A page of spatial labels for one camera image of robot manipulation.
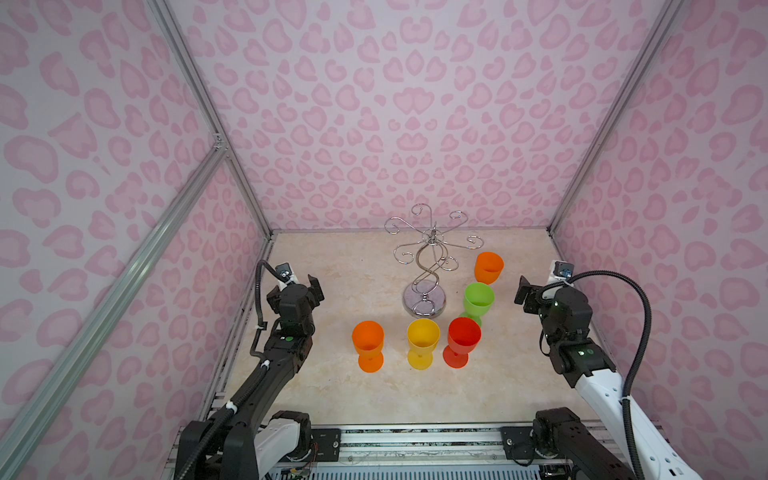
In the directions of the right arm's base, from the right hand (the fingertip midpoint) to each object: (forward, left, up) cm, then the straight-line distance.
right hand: (541, 276), depth 76 cm
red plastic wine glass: (-12, +19, -9) cm, 25 cm away
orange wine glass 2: (+11, +9, -11) cm, 18 cm away
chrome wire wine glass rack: (+7, +28, -21) cm, 36 cm away
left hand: (+2, +65, -4) cm, 65 cm away
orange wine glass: (-12, +44, -12) cm, 47 cm away
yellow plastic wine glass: (-10, +30, -14) cm, 34 cm away
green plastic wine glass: (+2, +13, -15) cm, 20 cm away
